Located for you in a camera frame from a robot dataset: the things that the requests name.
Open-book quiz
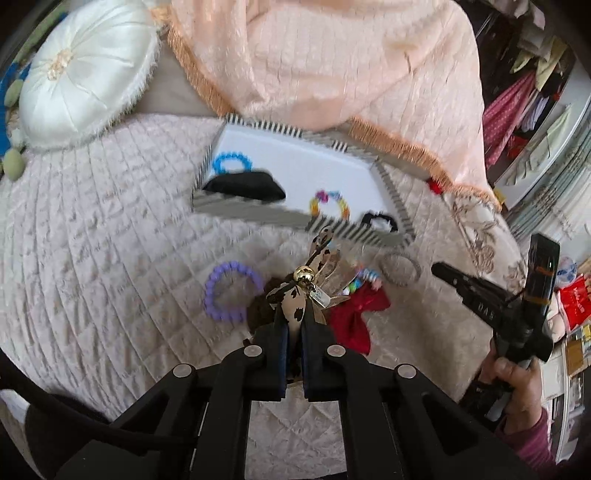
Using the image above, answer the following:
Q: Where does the white round satin pillow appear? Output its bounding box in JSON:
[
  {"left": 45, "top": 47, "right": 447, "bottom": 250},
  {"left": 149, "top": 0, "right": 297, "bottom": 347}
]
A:
[{"left": 18, "top": 0, "right": 162, "bottom": 151}]

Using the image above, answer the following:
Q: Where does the red bag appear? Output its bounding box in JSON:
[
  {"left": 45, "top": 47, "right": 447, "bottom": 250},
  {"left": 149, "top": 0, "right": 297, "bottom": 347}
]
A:
[{"left": 558, "top": 281, "right": 591, "bottom": 330}]

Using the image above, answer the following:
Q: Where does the blue beaded bracelet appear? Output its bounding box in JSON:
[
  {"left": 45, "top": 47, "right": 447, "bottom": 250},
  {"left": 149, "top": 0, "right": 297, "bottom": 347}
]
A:
[{"left": 212, "top": 151, "right": 254, "bottom": 176}]

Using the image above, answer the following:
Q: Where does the black scrunchie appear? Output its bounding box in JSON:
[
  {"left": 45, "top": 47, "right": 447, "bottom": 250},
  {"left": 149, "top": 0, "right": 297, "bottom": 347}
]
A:
[{"left": 360, "top": 211, "right": 399, "bottom": 234}]

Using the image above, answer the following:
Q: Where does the person's right hand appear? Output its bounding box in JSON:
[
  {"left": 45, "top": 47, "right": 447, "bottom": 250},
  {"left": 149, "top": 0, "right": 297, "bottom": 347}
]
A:
[{"left": 478, "top": 355, "right": 549, "bottom": 435}]

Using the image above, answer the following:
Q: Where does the multicolour beaded bracelet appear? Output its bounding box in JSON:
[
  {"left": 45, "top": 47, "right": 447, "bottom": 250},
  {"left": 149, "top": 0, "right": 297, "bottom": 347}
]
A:
[{"left": 308, "top": 189, "right": 352, "bottom": 220}]

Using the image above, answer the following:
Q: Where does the black hair accessory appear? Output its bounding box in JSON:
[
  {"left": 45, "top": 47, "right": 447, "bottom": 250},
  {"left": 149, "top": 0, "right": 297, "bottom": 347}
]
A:
[{"left": 203, "top": 171, "right": 286, "bottom": 204}]

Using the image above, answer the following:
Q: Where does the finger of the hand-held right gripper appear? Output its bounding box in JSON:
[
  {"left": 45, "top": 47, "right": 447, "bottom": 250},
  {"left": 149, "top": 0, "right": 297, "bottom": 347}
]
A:
[{"left": 431, "top": 262, "right": 509, "bottom": 334}]

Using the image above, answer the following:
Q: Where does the peach fringed blanket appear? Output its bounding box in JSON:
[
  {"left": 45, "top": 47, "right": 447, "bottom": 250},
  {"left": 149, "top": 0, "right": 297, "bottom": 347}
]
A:
[{"left": 157, "top": 0, "right": 502, "bottom": 208}]

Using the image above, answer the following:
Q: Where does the purple beaded bracelet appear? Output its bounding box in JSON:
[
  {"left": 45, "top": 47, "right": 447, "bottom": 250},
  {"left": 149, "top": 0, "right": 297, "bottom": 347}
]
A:
[{"left": 204, "top": 261, "right": 265, "bottom": 321}]

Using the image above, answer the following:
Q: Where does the red fabric bow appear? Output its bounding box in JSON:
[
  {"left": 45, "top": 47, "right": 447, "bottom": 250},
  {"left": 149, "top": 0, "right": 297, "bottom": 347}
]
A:
[{"left": 328, "top": 286, "right": 391, "bottom": 356}]

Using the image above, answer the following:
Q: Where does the cream quilted bedspread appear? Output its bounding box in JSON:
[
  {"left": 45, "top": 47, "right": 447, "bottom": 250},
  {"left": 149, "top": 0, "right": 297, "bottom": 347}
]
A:
[{"left": 0, "top": 113, "right": 527, "bottom": 480}]

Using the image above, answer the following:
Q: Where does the pink polka-dot garment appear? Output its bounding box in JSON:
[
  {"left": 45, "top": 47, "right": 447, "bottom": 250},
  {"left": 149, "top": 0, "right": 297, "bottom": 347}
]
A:
[{"left": 482, "top": 69, "right": 539, "bottom": 167}]

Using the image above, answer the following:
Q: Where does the grey upholstered headboard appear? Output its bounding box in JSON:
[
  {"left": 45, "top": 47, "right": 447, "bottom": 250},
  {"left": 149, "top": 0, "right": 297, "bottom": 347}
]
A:
[{"left": 136, "top": 41, "right": 227, "bottom": 118}]

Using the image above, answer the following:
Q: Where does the white hanging garment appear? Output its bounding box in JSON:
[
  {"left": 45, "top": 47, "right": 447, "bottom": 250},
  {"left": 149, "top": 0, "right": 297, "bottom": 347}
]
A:
[{"left": 494, "top": 104, "right": 573, "bottom": 195}]

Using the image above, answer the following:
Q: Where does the brown fuzzy hair tie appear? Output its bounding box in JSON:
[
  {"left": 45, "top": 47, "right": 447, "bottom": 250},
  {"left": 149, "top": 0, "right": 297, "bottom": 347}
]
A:
[{"left": 247, "top": 274, "right": 296, "bottom": 344}]

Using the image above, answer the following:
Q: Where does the colourful bead hair tie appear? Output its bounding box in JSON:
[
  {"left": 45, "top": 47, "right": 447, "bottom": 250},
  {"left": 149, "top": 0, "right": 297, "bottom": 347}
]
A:
[{"left": 342, "top": 268, "right": 382, "bottom": 296}]

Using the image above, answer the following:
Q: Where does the black cable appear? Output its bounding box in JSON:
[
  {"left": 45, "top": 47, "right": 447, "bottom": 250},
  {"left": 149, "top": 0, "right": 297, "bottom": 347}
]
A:
[{"left": 0, "top": 355, "right": 114, "bottom": 425}]

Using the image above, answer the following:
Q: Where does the person's right forearm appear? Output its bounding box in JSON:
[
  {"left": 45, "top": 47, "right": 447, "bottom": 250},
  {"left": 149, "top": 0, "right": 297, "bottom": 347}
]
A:
[{"left": 499, "top": 408, "right": 559, "bottom": 468}]

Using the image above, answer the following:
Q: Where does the striped tray with white inside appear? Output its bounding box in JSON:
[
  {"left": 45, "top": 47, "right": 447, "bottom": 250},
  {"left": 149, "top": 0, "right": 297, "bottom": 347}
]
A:
[{"left": 191, "top": 113, "right": 415, "bottom": 250}]

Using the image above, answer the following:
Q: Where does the clear grey bracelet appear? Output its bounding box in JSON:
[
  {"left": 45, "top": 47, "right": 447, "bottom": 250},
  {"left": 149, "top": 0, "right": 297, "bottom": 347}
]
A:
[{"left": 379, "top": 253, "right": 422, "bottom": 288}]

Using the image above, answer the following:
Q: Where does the cow-print bow with gold bell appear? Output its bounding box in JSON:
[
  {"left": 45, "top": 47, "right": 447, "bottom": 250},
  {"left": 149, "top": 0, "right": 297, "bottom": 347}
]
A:
[{"left": 265, "top": 225, "right": 358, "bottom": 384}]

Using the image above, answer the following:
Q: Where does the cream floral printed cloth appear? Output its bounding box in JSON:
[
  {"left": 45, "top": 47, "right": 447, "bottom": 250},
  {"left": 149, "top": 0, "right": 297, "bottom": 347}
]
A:
[{"left": 443, "top": 185, "right": 532, "bottom": 296}]

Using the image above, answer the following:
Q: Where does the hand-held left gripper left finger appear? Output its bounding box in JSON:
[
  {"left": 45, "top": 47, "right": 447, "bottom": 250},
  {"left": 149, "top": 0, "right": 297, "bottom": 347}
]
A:
[{"left": 55, "top": 310, "right": 289, "bottom": 480}]

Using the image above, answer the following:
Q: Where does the pale pleated curtain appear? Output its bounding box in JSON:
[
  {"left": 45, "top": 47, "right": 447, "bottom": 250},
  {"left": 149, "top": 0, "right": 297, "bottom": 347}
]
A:
[{"left": 508, "top": 138, "right": 591, "bottom": 241}]

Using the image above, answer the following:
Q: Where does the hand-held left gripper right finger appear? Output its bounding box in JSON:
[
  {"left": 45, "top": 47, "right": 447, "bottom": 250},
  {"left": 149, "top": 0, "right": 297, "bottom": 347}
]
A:
[{"left": 301, "top": 318, "right": 536, "bottom": 480}]

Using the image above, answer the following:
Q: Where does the blue and green plush toy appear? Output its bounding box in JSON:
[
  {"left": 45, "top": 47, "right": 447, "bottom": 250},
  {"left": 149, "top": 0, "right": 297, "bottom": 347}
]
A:
[{"left": 0, "top": 62, "right": 31, "bottom": 181}]

